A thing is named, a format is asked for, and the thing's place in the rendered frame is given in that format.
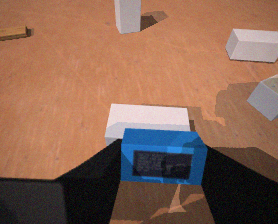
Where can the blue block with black label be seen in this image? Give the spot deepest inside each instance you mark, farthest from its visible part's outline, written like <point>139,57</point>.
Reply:
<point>162,156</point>

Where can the white rectangular block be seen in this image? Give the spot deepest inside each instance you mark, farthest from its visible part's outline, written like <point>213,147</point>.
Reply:
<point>253,45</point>

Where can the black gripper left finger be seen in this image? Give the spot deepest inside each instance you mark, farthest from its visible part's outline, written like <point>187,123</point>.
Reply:
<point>83,195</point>

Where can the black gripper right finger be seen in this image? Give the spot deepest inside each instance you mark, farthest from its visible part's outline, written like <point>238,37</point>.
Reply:
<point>237,194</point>

